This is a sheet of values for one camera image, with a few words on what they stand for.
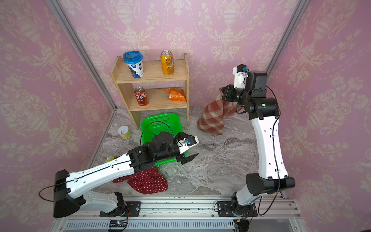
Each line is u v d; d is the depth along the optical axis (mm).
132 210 743
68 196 398
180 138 594
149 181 795
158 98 983
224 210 729
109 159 877
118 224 726
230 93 568
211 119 824
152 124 1066
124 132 992
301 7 686
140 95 853
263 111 423
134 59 682
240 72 546
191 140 533
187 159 595
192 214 733
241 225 716
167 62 704
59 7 702
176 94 914
